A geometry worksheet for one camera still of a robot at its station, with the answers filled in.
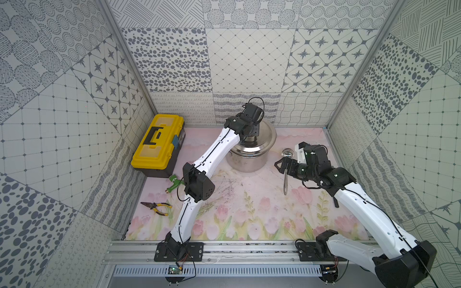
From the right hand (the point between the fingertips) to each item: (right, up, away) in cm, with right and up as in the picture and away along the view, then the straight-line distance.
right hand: (283, 169), depth 76 cm
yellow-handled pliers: (-61, -20, +9) cm, 65 cm away
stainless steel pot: (-15, 0, +18) cm, 23 cm away
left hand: (-13, +20, +10) cm, 26 cm away
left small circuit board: (-46, -40, -5) cm, 61 cm away
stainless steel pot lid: (-9, +11, +8) cm, 16 cm away
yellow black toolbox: (-59, +6, +10) cm, 60 cm away
